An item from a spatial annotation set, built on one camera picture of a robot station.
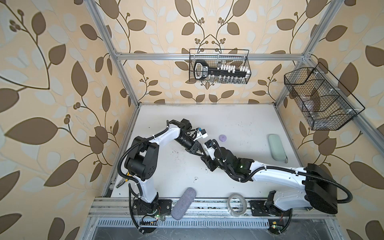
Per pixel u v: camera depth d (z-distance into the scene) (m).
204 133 0.80
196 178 0.84
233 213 0.71
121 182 0.81
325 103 0.73
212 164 0.70
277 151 0.92
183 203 0.72
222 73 0.83
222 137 1.00
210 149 0.68
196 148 0.75
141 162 0.49
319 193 0.42
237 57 0.91
